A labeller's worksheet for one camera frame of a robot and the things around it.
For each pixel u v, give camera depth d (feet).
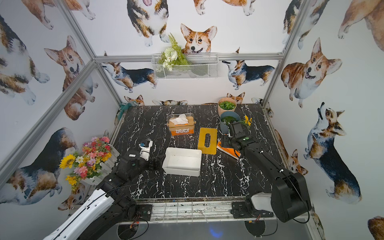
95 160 2.46
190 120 3.38
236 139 2.12
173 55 2.54
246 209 2.41
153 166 2.24
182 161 3.05
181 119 3.22
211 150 3.14
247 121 3.01
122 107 3.92
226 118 3.41
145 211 2.41
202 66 3.04
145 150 2.15
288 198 1.34
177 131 3.22
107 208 1.86
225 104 3.47
